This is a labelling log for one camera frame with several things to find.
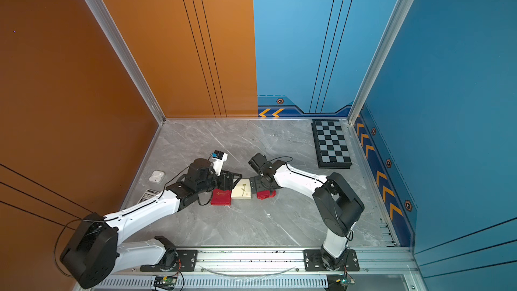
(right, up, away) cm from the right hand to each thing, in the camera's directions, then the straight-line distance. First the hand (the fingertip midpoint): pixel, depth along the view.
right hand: (263, 185), depth 90 cm
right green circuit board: (+27, -29, -20) cm, 44 cm away
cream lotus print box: (-9, -1, -3) cm, 10 cm away
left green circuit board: (-34, -30, -18) cm, 49 cm away
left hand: (-11, +7, -6) cm, 14 cm away
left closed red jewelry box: (-18, -4, -3) cm, 19 cm away
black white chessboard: (+36, +18, +15) cm, 43 cm away
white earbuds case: (-51, +3, +5) cm, 51 cm away
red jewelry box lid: (+1, -3, -2) cm, 4 cm away
